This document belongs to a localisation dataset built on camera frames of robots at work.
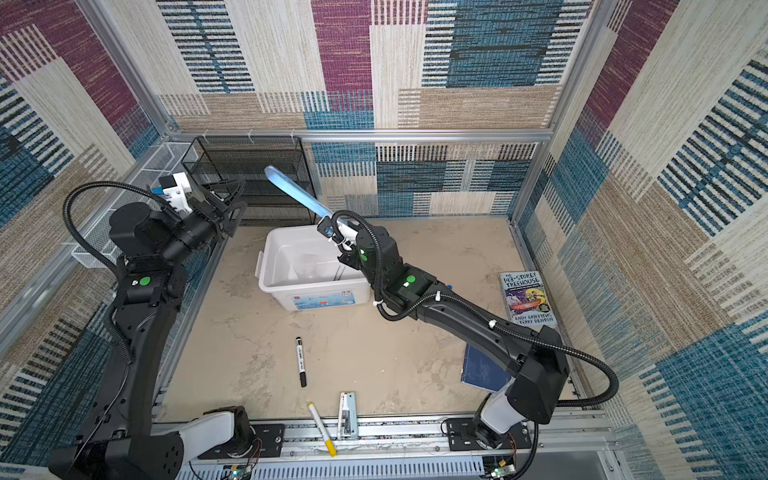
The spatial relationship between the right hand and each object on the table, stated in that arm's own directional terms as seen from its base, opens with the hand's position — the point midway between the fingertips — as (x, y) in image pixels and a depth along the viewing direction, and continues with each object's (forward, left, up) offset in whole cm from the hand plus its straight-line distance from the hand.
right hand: (353, 225), depth 71 cm
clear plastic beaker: (+10, +19, -28) cm, 35 cm away
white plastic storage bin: (+4, +26, -25) cm, 36 cm away
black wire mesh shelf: (+40, +41, -9) cm, 58 cm away
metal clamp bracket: (-34, +3, -32) cm, 47 cm away
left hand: (-1, +20, +13) cm, 24 cm away
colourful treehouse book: (-3, -51, -34) cm, 61 cm away
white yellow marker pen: (-38, +8, -34) cm, 52 cm away
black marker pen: (-19, +17, -34) cm, 43 cm away
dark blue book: (-23, -32, -35) cm, 53 cm away
